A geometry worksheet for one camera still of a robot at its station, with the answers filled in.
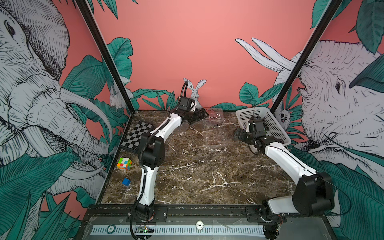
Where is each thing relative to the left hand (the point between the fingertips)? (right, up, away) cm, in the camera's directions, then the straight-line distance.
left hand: (206, 114), depth 93 cm
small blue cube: (-46, -39, -10) cm, 61 cm away
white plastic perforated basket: (+30, 0, +18) cm, 35 cm away
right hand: (+19, -10, -5) cm, 23 cm away
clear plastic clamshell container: (+8, 0, +14) cm, 16 cm away
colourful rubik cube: (-47, -28, -9) cm, 56 cm away
